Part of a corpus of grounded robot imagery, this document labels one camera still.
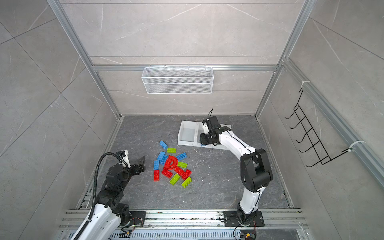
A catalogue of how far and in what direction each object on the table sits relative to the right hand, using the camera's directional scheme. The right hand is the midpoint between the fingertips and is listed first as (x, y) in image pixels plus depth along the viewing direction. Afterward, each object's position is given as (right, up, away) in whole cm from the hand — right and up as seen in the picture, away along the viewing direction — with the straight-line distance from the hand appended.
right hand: (202, 138), depth 93 cm
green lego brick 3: (-10, -24, -9) cm, 28 cm away
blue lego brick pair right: (-25, -13, 0) cm, 28 cm away
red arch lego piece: (-22, -16, -1) cm, 27 cm away
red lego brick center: (-14, -19, -5) cm, 24 cm away
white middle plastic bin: (-3, +6, +8) cm, 11 cm away
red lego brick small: (-22, -20, -5) cm, 30 cm away
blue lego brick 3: (-14, -12, +2) cm, 18 cm away
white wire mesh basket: (-17, +40, +8) cm, 44 cm away
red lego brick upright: (-28, -22, -6) cm, 36 cm away
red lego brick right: (-10, -21, -5) cm, 23 cm away
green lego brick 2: (-13, -17, -1) cm, 21 cm away
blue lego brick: (-26, -5, +7) cm, 28 cm away
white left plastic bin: (-11, +3, +16) cm, 19 cm away
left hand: (-37, -8, -12) cm, 40 cm away
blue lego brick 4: (0, -3, -9) cm, 10 cm away
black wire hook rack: (+49, -2, -29) cm, 57 cm away
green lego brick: (-20, -9, +6) cm, 22 cm away
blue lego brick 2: (-29, -16, -3) cm, 33 cm away
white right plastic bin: (+12, -6, +5) cm, 15 cm away
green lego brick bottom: (-17, -24, -7) cm, 30 cm away
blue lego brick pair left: (-27, -11, +3) cm, 30 cm away
